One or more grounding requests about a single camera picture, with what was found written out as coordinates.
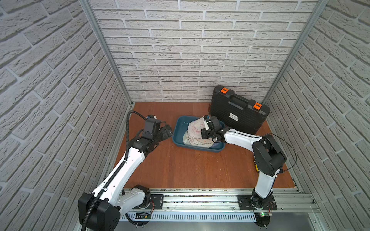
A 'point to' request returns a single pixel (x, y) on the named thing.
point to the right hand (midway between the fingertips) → (203, 131)
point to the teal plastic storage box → (180, 124)
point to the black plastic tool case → (236, 111)
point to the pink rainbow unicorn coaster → (196, 126)
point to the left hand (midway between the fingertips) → (167, 128)
